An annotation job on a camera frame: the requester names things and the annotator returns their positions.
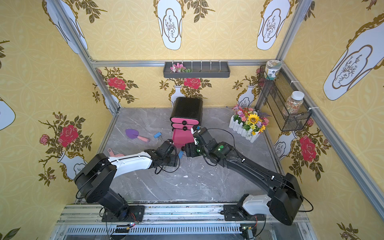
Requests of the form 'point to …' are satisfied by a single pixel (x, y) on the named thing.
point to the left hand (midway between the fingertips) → (168, 157)
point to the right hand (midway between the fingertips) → (193, 143)
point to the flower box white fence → (248, 122)
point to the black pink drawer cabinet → (186, 116)
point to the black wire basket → (278, 92)
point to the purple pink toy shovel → (133, 134)
